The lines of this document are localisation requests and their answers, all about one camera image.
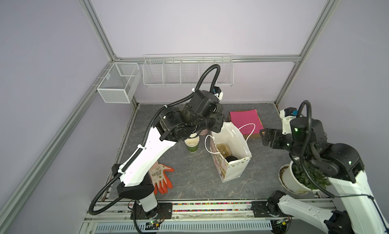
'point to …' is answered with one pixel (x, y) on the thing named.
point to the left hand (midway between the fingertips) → (222, 119)
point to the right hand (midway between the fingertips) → (269, 130)
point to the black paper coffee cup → (231, 158)
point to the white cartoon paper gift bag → (229, 135)
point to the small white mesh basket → (119, 84)
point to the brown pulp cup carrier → (224, 150)
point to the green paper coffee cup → (192, 144)
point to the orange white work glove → (160, 180)
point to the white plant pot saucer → (280, 176)
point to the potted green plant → (305, 177)
